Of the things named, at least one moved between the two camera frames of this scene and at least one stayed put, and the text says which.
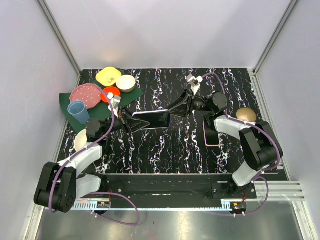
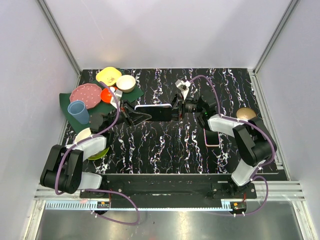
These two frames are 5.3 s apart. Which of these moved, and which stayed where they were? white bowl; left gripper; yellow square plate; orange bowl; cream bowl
Moved: left gripper
Stayed: cream bowl; orange bowl; white bowl; yellow square plate
